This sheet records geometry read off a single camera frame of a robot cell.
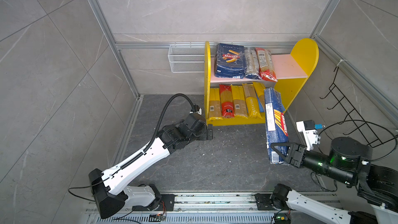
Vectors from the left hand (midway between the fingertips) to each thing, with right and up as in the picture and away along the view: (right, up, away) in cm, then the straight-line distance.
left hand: (205, 125), depth 71 cm
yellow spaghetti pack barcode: (+21, +10, +21) cm, 32 cm away
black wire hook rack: (+66, +6, -4) cm, 66 cm away
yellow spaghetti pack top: (+6, +6, +17) cm, 19 cm away
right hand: (+22, -4, -19) cm, 30 cm away
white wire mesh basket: (-11, +41, +30) cm, 52 cm away
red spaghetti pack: (+14, +13, +24) cm, 30 cm away
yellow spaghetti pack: (+38, +21, +33) cm, 55 cm away
